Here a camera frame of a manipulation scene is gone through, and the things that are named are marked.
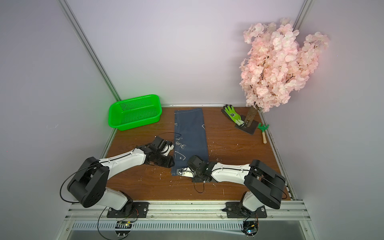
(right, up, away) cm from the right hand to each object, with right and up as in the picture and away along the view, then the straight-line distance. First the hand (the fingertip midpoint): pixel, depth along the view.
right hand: (192, 166), depth 86 cm
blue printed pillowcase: (-2, +15, +17) cm, 23 cm away
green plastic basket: (-47, +33, +31) cm, 66 cm away
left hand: (-11, +2, +1) cm, 11 cm away
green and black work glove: (+32, +30, +27) cm, 52 cm away
